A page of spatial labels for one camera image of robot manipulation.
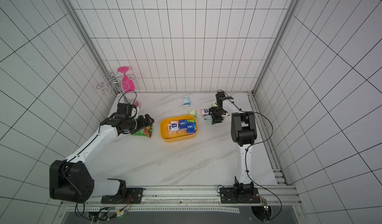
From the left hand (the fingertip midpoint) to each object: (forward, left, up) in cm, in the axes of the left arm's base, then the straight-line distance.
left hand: (147, 126), depth 85 cm
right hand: (+16, -35, -11) cm, 40 cm away
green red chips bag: (+1, +3, -9) cm, 10 cm away
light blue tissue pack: (+28, -22, -11) cm, 37 cm away
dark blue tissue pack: (+2, -26, -5) cm, 26 cm away
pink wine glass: (+20, +12, +14) cm, 27 cm away
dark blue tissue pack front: (+6, -20, -7) cm, 22 cm away
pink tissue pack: (+18, -35, -10) cm, 40 cm away
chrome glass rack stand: (+40, +37, 0) cm, 54 cm away
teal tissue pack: (+12, -37, -8) cm, 40 cm away
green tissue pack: (+18, -27, -11) cm, 34 cm away
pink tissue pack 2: (+5, -15, -7) cm, 17 cm away
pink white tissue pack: (+4, -12, -10) cm, 16 cm away
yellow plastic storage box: (-4, -12, -7) cm, 15 cm away
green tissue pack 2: (+26, -42, -11) cm, 51 cm away
